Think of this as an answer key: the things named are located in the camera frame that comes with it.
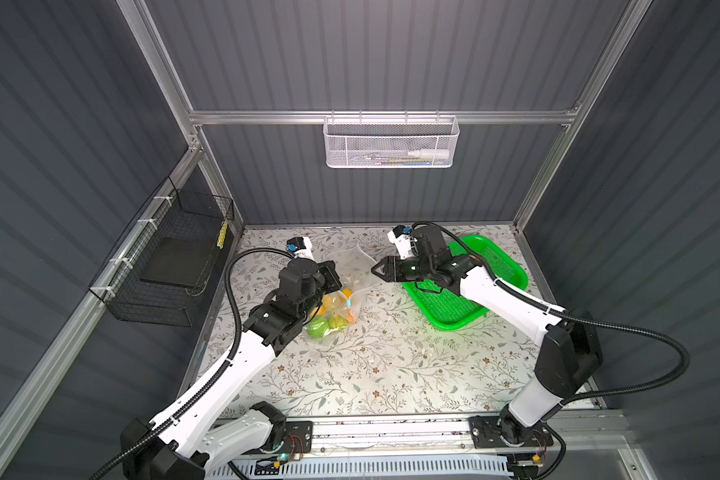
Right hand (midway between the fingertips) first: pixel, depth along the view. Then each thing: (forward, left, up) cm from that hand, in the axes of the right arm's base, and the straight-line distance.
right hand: (380, 271), depth 81 cm
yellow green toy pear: (-7, +13, -16) cm, 21 cm away
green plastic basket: (-1, -23, -22) cm, 32 cm away
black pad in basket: (-5, +48, +11) cm, 50 cm away
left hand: (-3, +11, +8) cm, 14 cm away
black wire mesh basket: (+11, +56, +13) cm, 58 cm away
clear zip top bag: (+15, +9, -18) cm, 25 cm away
